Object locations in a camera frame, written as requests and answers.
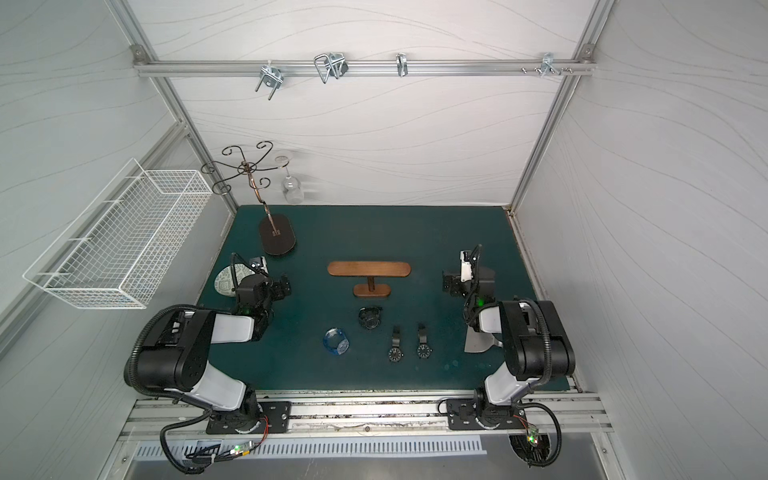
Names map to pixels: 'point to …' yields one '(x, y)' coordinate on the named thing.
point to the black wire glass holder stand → (277, 232)
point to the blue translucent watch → (335, 341)
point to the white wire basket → (113, 251)
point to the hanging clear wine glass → (291, 186)
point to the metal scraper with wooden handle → (478, 342)
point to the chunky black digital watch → (369, 317)
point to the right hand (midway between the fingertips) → (462, 268)
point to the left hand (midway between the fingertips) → (270, 276)
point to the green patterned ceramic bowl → (223, 282)
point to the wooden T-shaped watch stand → (370, 270)
